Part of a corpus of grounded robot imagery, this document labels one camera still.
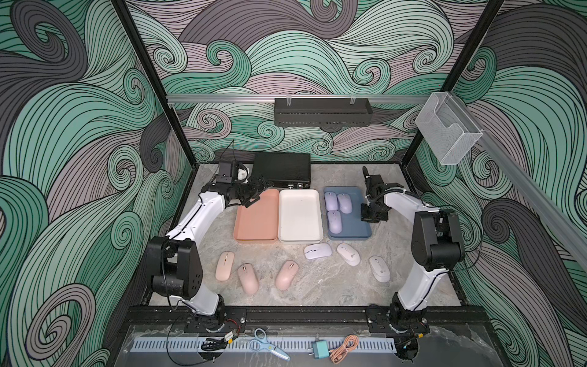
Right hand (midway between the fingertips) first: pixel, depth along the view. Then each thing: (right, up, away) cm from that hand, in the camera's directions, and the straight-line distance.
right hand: (366, 219), depth 95 cm
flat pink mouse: (-58, -18, -11) cm, 61 cm away
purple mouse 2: (-14, +8, +7) cm, 17 cm away
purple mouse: (-13, -1, 0) cm, 14 cm away
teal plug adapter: (-24, -34, -28) cm, 50 cm away
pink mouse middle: (-48, -19, -14) cm, 53 cm away
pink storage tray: (-46, -1, 0) cm, 46 cm away
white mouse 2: (0, -17, -13) cm, 21 cm away
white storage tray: (-28, +1, +4) cm, 29 cm away
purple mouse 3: (-7, +7, +6) cm, 12 cm away
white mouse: (-10, -12, -9) cm, 18 cm away
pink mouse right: (-34, -17, -13) cm, 40 cm away
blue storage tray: (-5, -3, +2) cm, 7 cm away
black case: (-35, +21, +16) cm, 44 cm away
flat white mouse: (-22, -11, -7) cm, 25 cm away
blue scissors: (-41, -34, -25) cm, 59 cm away
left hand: (-41, +14, -11) cm, 45 cm away
